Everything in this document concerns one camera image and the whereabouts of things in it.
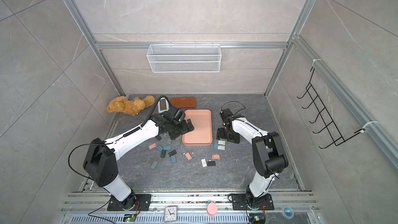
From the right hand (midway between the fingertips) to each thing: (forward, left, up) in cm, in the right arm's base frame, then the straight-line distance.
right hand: (227, 139), depth 92 cm
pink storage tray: (+5, +15, -3) cm, 16 cm away
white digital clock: (+28, +43, 0) cm, 52 cm away
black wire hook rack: (-16, -38, +29) cm, 51 cm away
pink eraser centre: (-9, +23, -3) cm, 25 cm away
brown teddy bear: (+21, +62, +7) cm, 65 cm away
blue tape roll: (-37, -25, -4) cm, 44 cm away
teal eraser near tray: (-3, +7, -3) cm, 8 cm away
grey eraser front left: (-14, +43, -3) cm, 45 cm away
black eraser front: (-13, +10, -4) cm, 17 cm away
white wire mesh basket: (+46, +35, +27) cm, 63 cm away
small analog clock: (-37, +30, -1) cm, 48 cm away
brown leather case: (+32, +28, -1) cm, 43 cm away
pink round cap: (-36, +11, +5) cm, 38 cm away
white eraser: (-1, +3, -3) cm, 4 cm away
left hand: (+1, +21, +11) cm, 24 cm away
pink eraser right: (-10, +8, -3) cm, 13 cm away
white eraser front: (-13, +15, -3) cm, 20 cm away
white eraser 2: (-4, +4, -3) cm, 6 cm away
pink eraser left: (-3, +46, -2) cm, 46 cm away
